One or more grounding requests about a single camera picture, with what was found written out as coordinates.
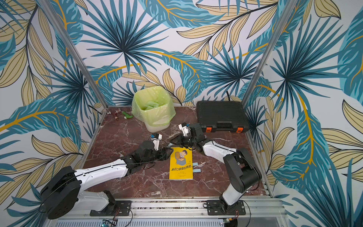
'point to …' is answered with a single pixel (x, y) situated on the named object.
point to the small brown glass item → (116, 115)
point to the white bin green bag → (153, 106)
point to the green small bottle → (126, 116)
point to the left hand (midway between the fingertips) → (170, 152)
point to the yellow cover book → (181, 165)
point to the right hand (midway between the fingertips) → (170, 141)
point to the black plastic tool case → (222, 116)
